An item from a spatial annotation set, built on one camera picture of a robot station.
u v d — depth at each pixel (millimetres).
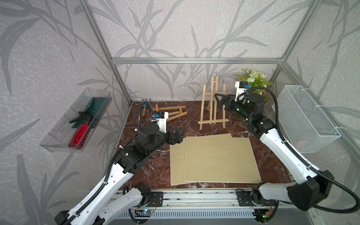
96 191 392
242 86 597
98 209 398
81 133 594
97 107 707
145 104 1198
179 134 562
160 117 552
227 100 619
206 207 726
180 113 1094
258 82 915
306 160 427
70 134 619
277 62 937
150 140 500
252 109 528
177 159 865
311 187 374
